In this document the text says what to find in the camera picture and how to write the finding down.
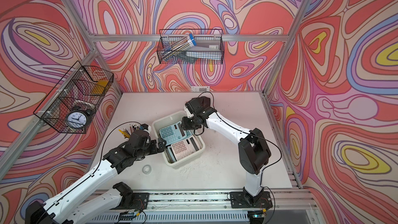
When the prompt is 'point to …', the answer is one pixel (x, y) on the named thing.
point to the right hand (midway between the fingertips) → (185, 129)
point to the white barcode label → (200, 88)
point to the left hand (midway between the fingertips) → (161, 143)
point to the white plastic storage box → (171, 118)
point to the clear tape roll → (146, 169)
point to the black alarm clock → (78, 118)
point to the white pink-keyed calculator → (184, 147)
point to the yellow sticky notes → (98, 88)
